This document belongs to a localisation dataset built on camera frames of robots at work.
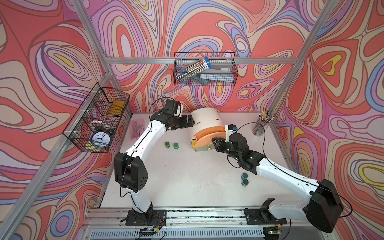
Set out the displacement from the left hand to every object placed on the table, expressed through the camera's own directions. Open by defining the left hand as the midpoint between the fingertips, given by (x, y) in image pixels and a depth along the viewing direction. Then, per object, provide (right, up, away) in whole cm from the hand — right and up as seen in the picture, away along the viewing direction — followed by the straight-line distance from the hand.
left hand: (189, 122), depth 85 cm
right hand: (+13, -11, -5) cm, 18 cm away
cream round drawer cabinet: (+11, -1, -4) cm, 12 cm away
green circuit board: (-21, -54, -13) cm, 59 cm away
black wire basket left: (-43, 0, -15) cm, 46 cm away
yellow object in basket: (-39, +8, -6) cm, 40 cm away
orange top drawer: (+9, -7, -8) cm, 14 cm away
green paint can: (-15, -14, +14) cm, 25 cm away
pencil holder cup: (+48, +3, +11) cm, 49 cm away
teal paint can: (+32, -31, 0) cm, 44 cm away
